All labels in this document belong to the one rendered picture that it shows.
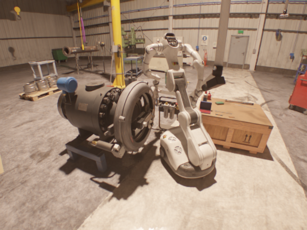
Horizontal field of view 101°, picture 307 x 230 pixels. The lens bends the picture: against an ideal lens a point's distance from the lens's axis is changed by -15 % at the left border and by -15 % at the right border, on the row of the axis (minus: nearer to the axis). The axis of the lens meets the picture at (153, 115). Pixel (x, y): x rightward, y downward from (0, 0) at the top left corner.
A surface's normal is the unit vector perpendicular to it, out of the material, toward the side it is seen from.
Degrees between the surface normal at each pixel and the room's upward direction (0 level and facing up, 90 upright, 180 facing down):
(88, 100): 46
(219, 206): 0
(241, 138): 90
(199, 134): 32
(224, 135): 90
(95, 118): 80
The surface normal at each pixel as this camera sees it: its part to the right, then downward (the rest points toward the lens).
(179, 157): 0.27, -0.47
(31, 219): 0.00, -0.90
